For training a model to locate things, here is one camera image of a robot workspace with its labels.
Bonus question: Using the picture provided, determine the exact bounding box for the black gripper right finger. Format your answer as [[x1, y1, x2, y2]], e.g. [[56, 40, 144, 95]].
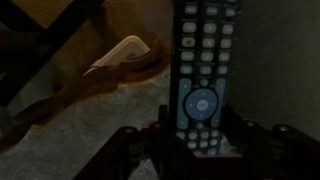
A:
[[219, 104, 247, 152]]

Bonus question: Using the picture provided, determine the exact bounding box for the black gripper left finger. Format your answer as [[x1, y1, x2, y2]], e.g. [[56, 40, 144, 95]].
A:
[[156, 104, 175, 158]]

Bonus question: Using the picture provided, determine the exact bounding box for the black remote control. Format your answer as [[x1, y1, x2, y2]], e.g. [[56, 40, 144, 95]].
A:
[[168, 0, 241, 158]]

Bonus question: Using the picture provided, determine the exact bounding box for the white box on floor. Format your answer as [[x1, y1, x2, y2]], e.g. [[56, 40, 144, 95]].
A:
[[82, 34, 152, 78]]

